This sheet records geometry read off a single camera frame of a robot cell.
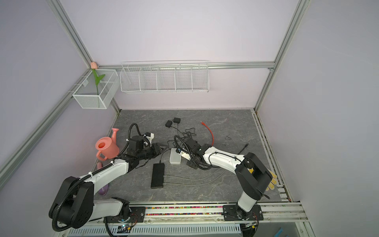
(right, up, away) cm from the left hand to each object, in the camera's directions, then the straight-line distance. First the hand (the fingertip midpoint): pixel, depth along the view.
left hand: (166, 149), depth 85 cm
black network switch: (-5, -15, 0) cm, 16 cm away
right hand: (+15, -6, +4) cm, 17 cm away
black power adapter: (-4, +15, +26) cm, 30 cm away
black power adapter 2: (+2, +17, +30) cm, 35 cm away
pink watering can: (-35, +2, +2) cm, 35 cm away
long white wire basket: (-4, +47, +15) cm, 50 cm away
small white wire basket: (-43, +36, +4) cm, 56 cm away
